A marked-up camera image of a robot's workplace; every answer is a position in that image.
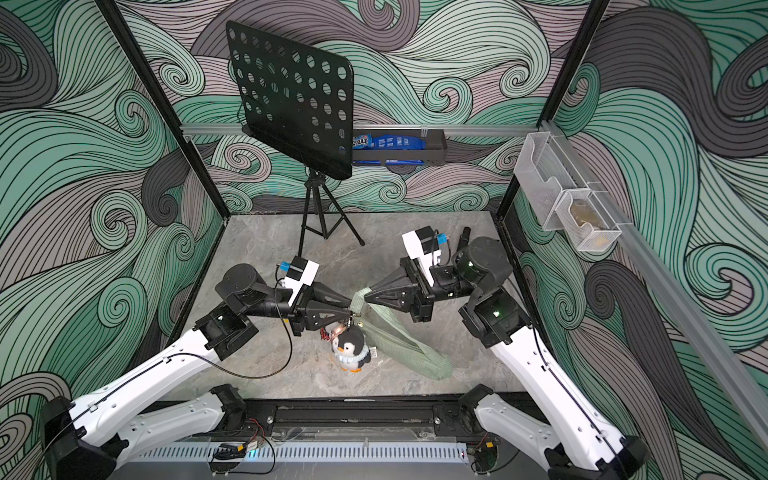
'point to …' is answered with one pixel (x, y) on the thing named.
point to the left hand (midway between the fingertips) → (348, 306)
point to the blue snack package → (388, 142)
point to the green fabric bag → (390, 339)
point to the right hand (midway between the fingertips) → (365, 293)
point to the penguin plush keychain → (350, 349)
